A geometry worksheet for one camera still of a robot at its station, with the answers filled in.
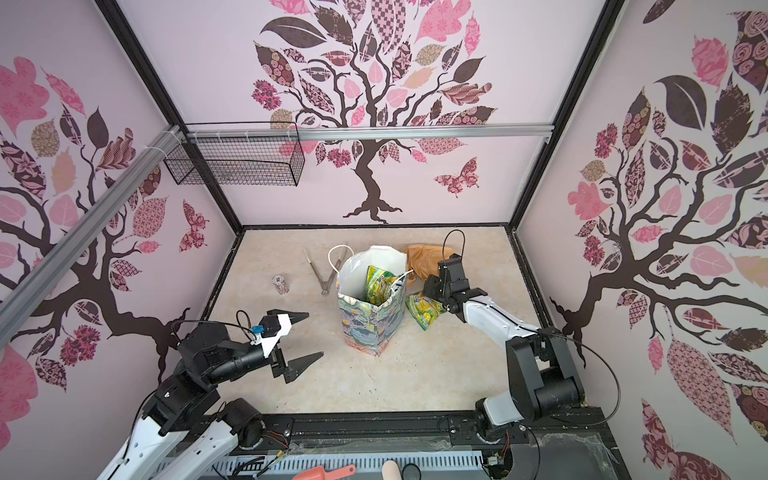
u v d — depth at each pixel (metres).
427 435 0.73
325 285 1.01
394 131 0.93
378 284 0.89
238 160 1.22
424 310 0.92
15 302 0.50
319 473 0.68
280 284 0.97
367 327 0.75
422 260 1.02
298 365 0.55
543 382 0.43
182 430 0.47
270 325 0.50
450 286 0.70
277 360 0.54
